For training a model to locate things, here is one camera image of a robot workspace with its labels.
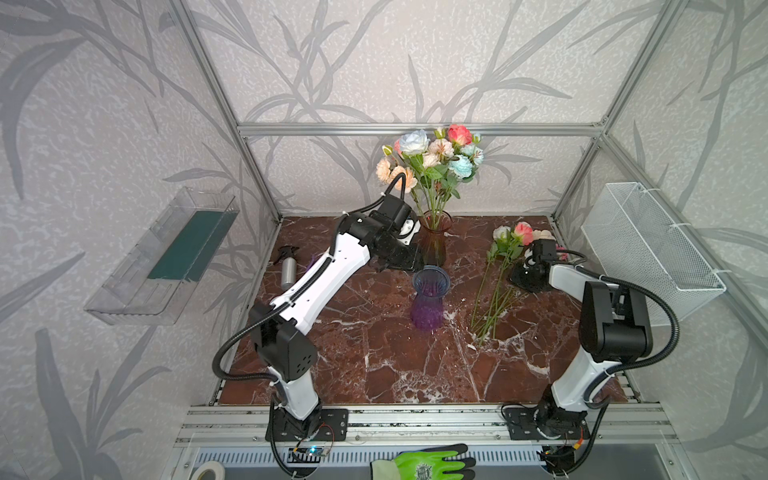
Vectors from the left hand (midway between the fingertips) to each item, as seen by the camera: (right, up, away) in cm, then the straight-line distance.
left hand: (418, 265), depth 77 cm
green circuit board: (-28, -46, -5) cm, 54 cm away
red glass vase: (+6, +5, +22) cm, 23 cm away
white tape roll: (-47, -46, -9) cm, 67 cm away
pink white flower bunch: (+31, -11, +19) cm, 38 cm away
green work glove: (+2, -45, -9) cm, 46 cm away
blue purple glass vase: (+3, -5, +4) cm, 7 cm away
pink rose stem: (+39, +8, +29) cm, 49 cm away
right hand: (+33, -5, +23) cm, 40 cm away
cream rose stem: (+48, +9, +33) cm, 59 cm away
